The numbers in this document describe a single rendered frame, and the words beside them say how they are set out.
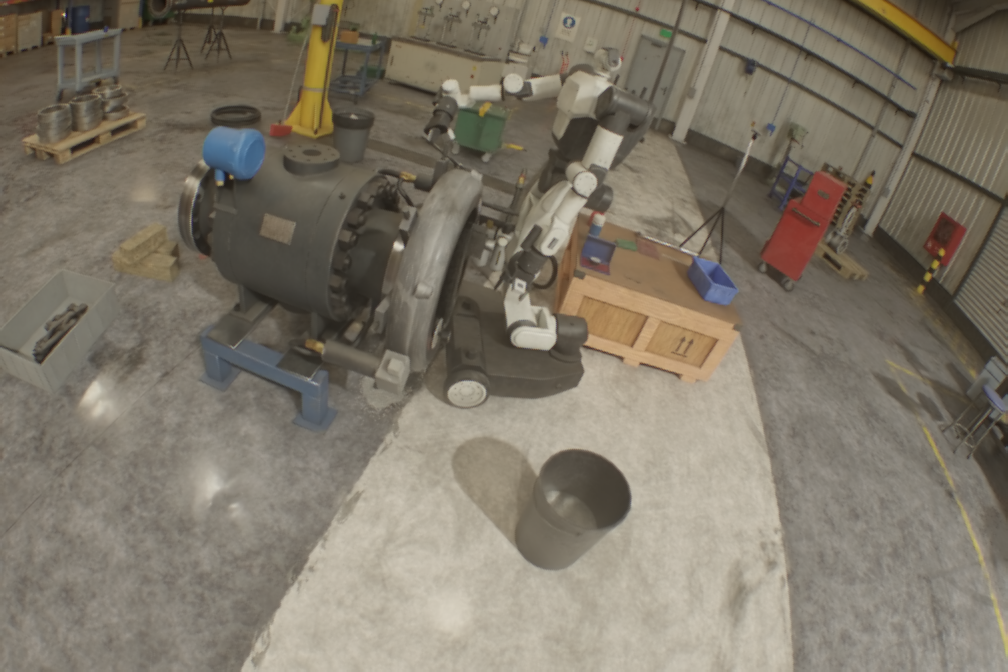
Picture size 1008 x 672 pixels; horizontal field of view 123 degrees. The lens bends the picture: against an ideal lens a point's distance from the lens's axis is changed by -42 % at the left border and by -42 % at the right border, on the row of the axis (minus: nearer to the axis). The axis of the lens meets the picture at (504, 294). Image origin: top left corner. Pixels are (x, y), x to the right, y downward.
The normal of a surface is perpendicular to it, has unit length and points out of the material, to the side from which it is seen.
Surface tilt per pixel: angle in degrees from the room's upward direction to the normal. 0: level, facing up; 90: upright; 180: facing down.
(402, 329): 89
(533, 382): 90
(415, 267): 60
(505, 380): 90
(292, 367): 0
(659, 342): 90
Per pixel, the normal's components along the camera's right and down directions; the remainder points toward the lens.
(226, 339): 0.25, -0.80
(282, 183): 0.14, -0.43
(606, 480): -0.76, 0.11
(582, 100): -0.54, 0.19
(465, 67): -0.42, 0.40
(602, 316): -0.16, 0.51
